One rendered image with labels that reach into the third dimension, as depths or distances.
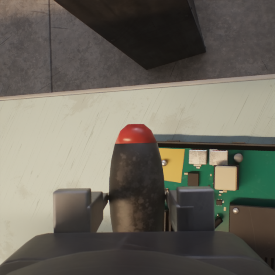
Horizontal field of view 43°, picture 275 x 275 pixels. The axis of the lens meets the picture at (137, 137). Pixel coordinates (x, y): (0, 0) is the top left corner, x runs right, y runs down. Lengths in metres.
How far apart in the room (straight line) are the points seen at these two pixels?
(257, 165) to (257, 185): 0.02
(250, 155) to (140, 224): 0.19
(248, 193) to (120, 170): 0.20
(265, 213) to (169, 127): 0.12
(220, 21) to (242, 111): 1.08
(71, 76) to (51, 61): 0.12
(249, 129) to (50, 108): 0.21
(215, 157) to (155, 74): 1.10
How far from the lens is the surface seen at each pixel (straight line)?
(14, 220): 0.43
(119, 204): 0.16
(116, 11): 0.85
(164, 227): 0.33
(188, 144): 0.35
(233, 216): 0.33
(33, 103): 0.41
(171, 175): 0.34
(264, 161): 0.34
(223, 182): 0.31
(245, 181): 0.34
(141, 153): 0.16
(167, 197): 0.16
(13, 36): 1.71
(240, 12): 1.42
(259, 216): 0.33
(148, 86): 0.36
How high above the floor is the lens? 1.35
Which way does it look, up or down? 74 degrees down
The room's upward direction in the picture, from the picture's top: 89 degrees counter-clockwise
